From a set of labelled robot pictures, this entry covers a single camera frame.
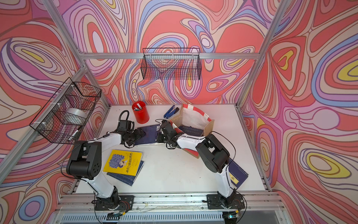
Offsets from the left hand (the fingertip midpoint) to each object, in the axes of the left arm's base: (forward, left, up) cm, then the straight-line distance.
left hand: (143, 136), depth 97 cm
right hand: (-5, -11, +2) cm, 12 cm away
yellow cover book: (-19, +8, 0) cm, 21 cm away
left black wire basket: (-8, +34, +29) cm, 45 cm away
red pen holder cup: (+19, +4, +7) cm, 21 cm away
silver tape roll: (-8, +26, +30) cm, 41 cm away
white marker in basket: (-14, +30, +22) cm, 39 cm away
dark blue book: (-1, -6, +2) cm, 6 cm away
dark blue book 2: (+3, -33, +4) cm, 33 cm away
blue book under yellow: (-29, +3, -2) cm, 29 cm away
